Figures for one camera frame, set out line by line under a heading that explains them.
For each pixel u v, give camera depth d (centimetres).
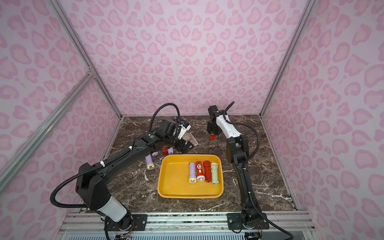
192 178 84
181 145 71
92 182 42
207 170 88
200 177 84
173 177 88
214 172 86
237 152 66
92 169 44
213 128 93
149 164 90
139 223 73
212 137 102
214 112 82
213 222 75
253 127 114
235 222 73
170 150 95
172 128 64
